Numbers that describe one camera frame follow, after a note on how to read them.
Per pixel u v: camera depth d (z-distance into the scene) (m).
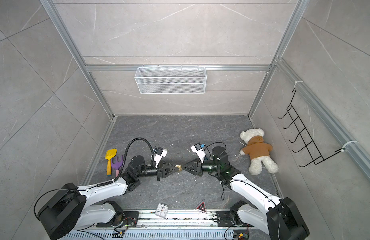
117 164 0.92
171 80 1.01
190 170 0.68
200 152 0.68
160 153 0.67
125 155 0.63
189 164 0.70
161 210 0.75
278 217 0.40
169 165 0.70
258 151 0.93
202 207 0.76
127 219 0.73
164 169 0.68
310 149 0.63
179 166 0.71
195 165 0.66
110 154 0.95
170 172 0.71
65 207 0.42
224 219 0.73
